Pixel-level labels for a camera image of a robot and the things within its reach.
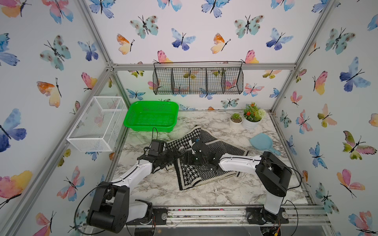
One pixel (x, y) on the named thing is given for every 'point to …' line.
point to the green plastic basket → (157, 116)
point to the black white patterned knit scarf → (189, 175)
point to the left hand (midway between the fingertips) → (177, 155)
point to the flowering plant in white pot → (252, 117)
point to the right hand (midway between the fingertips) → (182, 157)
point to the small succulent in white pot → (236, 120)
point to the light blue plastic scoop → (264, 141)
